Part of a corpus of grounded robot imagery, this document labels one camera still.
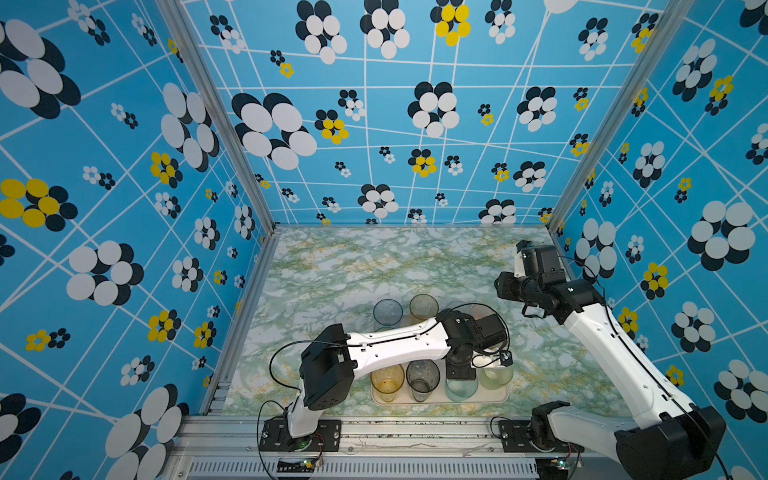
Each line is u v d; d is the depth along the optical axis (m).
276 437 0.73
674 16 0.68
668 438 0.36
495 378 0.82
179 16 0.69
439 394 0.79
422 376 0.79
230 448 0.72
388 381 0.81
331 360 0.50
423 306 0.85
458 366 0.66
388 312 0.80
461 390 0.79
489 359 0.64
